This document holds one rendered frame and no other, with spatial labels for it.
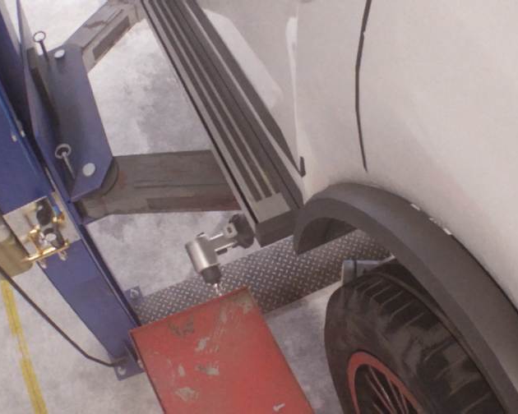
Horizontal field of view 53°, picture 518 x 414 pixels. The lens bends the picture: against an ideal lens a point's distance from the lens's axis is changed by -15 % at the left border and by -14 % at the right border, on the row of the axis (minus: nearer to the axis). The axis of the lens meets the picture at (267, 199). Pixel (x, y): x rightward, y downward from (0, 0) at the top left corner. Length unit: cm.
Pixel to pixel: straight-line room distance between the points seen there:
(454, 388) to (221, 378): 129
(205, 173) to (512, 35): 114
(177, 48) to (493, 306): 123
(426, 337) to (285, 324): 216
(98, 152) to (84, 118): 14
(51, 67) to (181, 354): 104
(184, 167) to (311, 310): 162
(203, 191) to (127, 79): 267
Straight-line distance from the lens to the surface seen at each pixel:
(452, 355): 75
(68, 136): 160
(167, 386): 195
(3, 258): 202
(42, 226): 176
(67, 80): 177
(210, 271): 205
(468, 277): 56
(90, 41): 191
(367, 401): 125
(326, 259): 301
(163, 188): 144
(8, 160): 161
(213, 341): 198
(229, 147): 132
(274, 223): 121
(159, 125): 365
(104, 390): 293
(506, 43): 38
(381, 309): 85
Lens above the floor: 270
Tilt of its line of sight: 57 degrees down
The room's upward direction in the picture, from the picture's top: 4 degrees counter-clockwise
